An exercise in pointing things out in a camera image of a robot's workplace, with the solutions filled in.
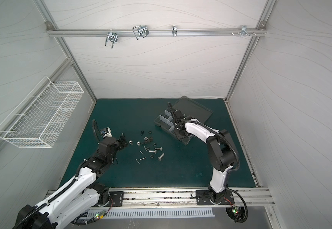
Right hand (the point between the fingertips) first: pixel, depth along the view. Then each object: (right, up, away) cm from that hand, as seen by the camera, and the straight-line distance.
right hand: (185, 130), depth 94 cm
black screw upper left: (-30, -3, +5) cm, 30 cm away
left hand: (-40, -2, -11) cm, 42 cm away
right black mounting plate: (+7, -33, -21) cm, 40 cm away
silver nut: (-31, -8, -1) cm, 33 cm away
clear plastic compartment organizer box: (+6, +16, +23) cm, 29 cm away
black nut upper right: (-25, -2, +5) cm, 25 cm away
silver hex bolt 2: (-16, -12, -3) cm, 20 cm away
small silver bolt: (-20, -13, -5) cm, 24 cm away
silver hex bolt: (-17, -16, -8) cm, 25 cm away
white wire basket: (-75, +9, -25) cm, 79 cm away
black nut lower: (-22, -16, -6) cm, 28 cm away
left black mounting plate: (-38, -33, -20) cm, 54 cm away
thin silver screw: (-31, -18, -8) cm, 36 cm away
